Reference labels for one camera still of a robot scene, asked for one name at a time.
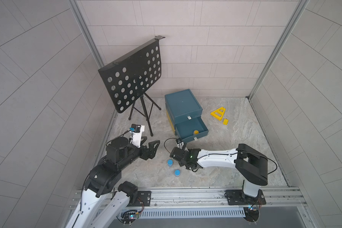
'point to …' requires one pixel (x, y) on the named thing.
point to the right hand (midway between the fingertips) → (181, 156)
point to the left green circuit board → (129, 217)
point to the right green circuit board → (252, 214)
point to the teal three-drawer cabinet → (185, 113)
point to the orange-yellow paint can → (196, 132)
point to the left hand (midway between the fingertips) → (155, 139)
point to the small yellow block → (225, 121)
